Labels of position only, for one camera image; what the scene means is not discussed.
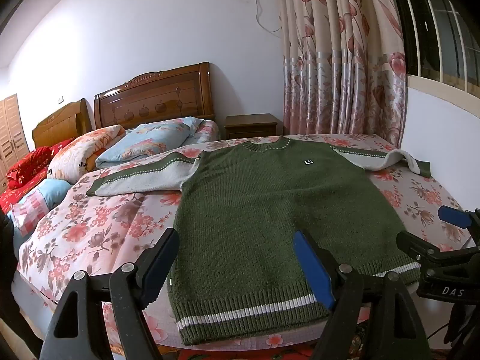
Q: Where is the red bedding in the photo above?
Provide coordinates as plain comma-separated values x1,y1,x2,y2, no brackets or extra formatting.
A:
1,138,73,214

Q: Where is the pink floral curtain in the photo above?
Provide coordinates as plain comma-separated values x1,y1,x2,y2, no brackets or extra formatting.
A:
278,0,407,147

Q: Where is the white power cord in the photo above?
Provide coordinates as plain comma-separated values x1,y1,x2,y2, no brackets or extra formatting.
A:
250,0,283,39

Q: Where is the window with white bars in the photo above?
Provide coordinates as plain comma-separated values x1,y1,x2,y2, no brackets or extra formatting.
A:
394,0,479,97

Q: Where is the green and white knit sweater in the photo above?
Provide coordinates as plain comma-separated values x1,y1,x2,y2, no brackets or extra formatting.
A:
89,136,431,345

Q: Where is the light wooden headboard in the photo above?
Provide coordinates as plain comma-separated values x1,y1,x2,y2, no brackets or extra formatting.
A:
32,98,92,148

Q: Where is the blue pink folded blanket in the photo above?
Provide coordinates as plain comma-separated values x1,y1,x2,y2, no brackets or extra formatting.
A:
7,179,72,238

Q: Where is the wooden nightstand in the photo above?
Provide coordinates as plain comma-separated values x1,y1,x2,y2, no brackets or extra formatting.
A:
224,114,279,140

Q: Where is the wooden louvered wardrobe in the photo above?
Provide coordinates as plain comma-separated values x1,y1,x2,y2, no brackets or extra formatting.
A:
0,94,29,193

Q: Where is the light blue floral pillow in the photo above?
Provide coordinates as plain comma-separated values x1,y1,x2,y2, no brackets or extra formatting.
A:
95,116,203,169

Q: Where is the dark wooden headboard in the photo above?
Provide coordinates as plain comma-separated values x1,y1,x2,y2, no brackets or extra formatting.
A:
93,62,215,129

